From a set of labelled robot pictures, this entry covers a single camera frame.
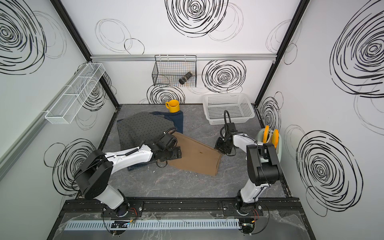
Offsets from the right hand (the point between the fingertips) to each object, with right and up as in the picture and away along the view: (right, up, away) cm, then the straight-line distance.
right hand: (216, 148), depth 94 cm
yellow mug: (-30, +28, +16) cm, 44 cm away
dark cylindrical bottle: (-21, +42, -5) cm, 47 cm away
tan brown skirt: (-13, -4, -6) cm, 15 cm away
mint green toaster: (+22, +9, -12) cm, 26 cm away
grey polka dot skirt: (-47, +13, +8) cm, 50 cm away
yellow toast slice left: (+24, +11, -16) cm, 30 cm away
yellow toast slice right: (+28, +9, -18) cm, 34 cm away
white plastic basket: (+22, +30, +26) cm, 45 cm away
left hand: (-24, -3, -5) cm, 25 cm away
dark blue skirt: (-28, +19, +15) cm, 37 cm away
